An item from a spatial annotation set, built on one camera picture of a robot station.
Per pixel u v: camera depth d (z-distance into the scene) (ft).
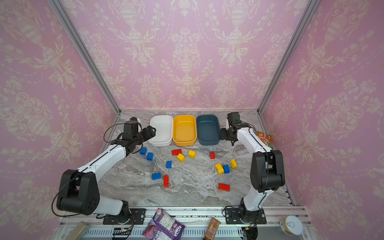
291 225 2.20
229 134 2.55
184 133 3.48
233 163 2.95
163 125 3.65
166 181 2.75
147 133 2.61
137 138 2.42
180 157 3.06
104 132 3.56
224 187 2.71
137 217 2.44
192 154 3.11
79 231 2.22
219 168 2.86
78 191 1.41
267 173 1.53
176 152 3.13
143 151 3.19
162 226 2.29
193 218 2.48
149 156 3.12
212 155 3.22
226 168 2.87
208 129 3.61
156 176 2.80
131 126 2.21
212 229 2.20
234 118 2.39
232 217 2.40
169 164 3.02
